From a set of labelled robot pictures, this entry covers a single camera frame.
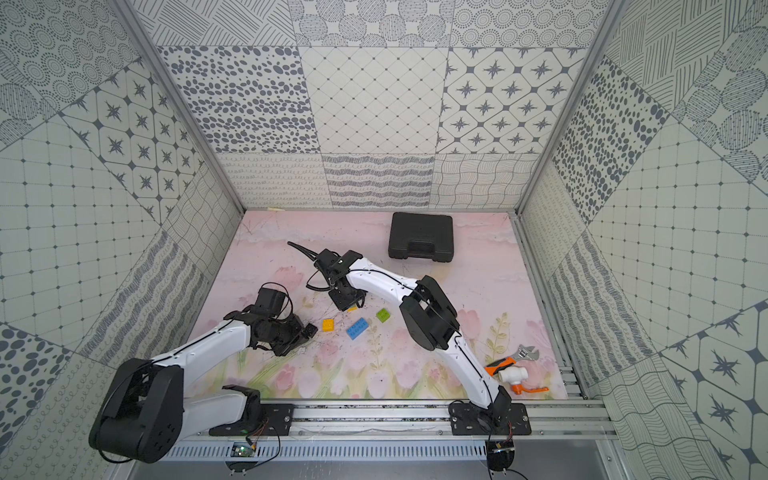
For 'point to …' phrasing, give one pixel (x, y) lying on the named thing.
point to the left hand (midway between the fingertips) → (315, 336)
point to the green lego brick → (382, 315)
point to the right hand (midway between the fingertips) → (354, 302)
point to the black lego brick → (310, 330)
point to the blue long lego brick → (357, 328)
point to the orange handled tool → (494, 367)
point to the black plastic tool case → (419, 235)
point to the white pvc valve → (513, 375)
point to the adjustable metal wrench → (526, 353)
